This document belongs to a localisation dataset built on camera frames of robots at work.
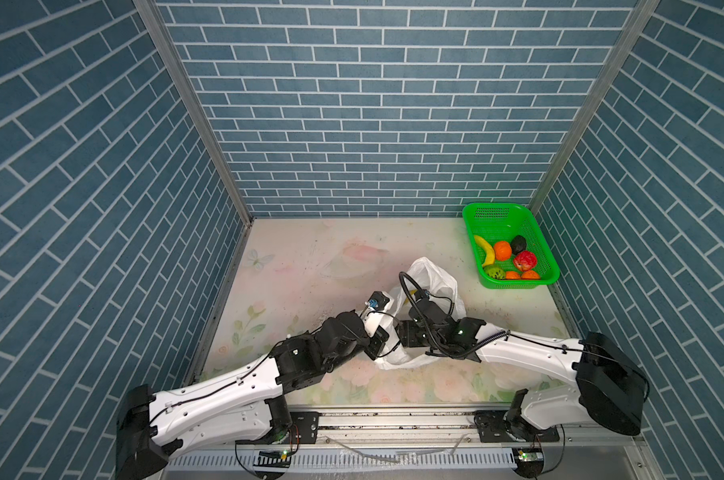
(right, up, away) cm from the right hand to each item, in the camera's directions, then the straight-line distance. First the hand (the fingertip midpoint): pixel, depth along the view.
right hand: (399, 329), depth 84 cm
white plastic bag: (+8, +15, -3) cm, 17 cm away
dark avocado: (+45, +24, +23) cm, 56 cm away
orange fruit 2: (+39, +14, +15) cm, 44 cm away
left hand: (-3, +6, -14) cm, 16 cm away
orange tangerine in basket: (+46, +14, +16) cm, 50 cm away
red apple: (+45, +19, +18) cm, 52 cm away
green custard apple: (+32, +15, +12) cm, 38 cm away
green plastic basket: (+40, +33, +30) cm, 60 cm away
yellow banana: (+34, +21, +22) cm, 46 cm away
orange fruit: (+38, +22, +21) cm, 49 cm away
